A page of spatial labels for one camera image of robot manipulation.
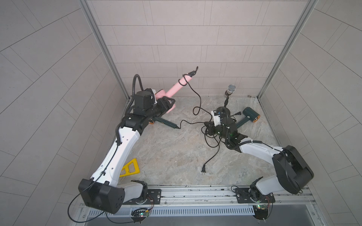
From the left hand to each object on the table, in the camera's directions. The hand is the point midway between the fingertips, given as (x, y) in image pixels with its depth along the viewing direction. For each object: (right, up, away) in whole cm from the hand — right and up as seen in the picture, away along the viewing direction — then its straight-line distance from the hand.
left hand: (174, 101), depth 71 cm
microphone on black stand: (+33, +8, +12) cm, 36 cm away
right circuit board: (+42, -54, -3) cm, 69 cm away
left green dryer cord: (+9, -15, +30) cm, 34 cm away
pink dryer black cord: (+13, +4, +3) cm, 14 cm away
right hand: (+17, -13, +15) cm, 26 cm away
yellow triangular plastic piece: (-22, -39, +8) cm, 45 cm away
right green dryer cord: (+16, -38, +9) cm, 42 cm away
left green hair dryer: (-10, -13, +28) cm, 33 cm away
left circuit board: (-16, -53, -6) cm, 56 cm away
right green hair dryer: (+52, -9, +28) cm, 60 cm away
